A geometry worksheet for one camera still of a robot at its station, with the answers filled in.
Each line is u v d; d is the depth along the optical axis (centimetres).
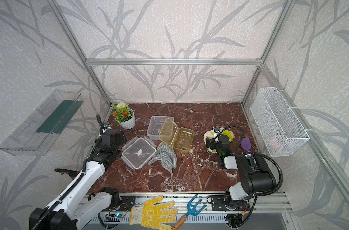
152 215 70
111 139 60
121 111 93
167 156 86
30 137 63
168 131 87
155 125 107
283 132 61
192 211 71
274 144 74
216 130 81
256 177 44
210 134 96
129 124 100
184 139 99
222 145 69
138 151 93
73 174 71
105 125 70
